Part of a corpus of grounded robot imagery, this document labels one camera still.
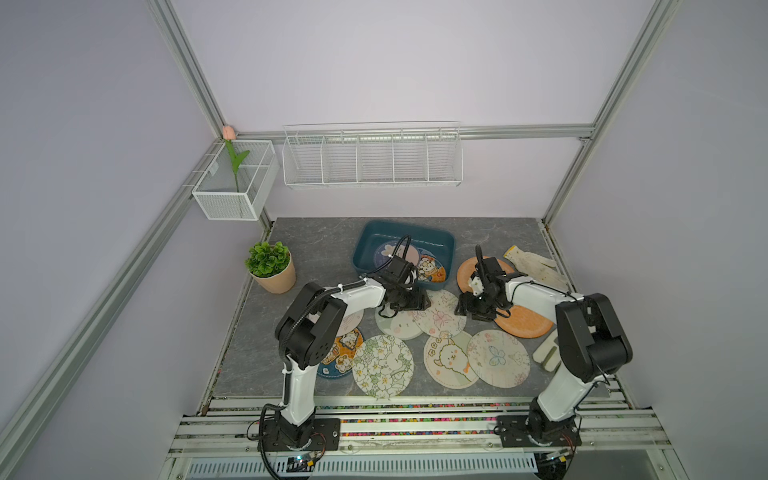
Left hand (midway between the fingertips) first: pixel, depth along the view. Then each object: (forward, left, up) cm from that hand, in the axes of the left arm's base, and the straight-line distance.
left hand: (424, 306), depth 93 cm
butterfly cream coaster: (-17, -20, -3) cm, 26 cm away
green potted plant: (+12, +46, +9) cm, 49 cm away
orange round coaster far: (+12, -16, -2) cm, 21 cm away
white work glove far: (+14, -42, -3) cm, 45 cm away
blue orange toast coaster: (-13, +27, -4) cm, 30 cm away
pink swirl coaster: (-2, +24, -4) cm, 24 cm away
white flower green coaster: (-17, +14, -4) cm, 22 cm away
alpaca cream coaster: (-16, -5, -4) cm, 17 cm away
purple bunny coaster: (+29, +6, -6) cm, 31 cm away
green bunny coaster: (-4, +7, -4) cm, 9 cm away
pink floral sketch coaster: (-4, -5, -3) cm, 7 cm away
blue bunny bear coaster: (+17, -5, -3) cm, 17 cm away
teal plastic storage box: (+26, -7, -4) cm, 27 cm away
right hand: (-2, -12, -2) cm, 13 cm away
